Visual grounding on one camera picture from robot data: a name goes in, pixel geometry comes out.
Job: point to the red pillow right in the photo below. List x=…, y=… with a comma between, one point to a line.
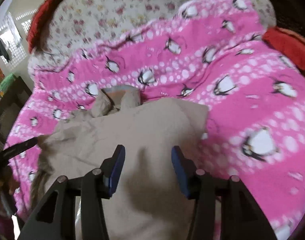
x=289, y=43

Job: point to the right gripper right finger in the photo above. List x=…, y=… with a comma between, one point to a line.
x=185, y=169

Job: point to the pink penguin print blanket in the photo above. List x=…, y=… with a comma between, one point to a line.
x=210, y=53

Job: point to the dark wooden side table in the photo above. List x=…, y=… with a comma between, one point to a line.
x=11, y=103

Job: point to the green basket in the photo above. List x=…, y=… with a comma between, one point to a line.
x=7, y=82

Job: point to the floral bed sheet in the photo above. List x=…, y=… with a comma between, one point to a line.
x=78, y=23

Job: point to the red pillow left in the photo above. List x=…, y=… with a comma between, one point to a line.
x=43, y=14

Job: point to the beige garment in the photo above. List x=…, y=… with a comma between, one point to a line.
x=148, y=203

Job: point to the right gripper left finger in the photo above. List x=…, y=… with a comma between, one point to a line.
x=111, y=169

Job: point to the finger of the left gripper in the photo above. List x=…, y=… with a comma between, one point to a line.
x=17, y=149

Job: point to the red pillow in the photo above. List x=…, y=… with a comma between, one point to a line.
x=289, y=43
x=43, y=14

